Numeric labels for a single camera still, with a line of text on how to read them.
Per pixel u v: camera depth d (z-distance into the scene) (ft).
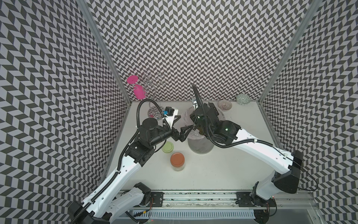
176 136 1.88
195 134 2.27
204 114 1.53
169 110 1.75
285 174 1.36
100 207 1.24
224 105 3.67
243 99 3.82
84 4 2.33
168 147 3.06
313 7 2.21
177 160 2.55
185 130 1.83
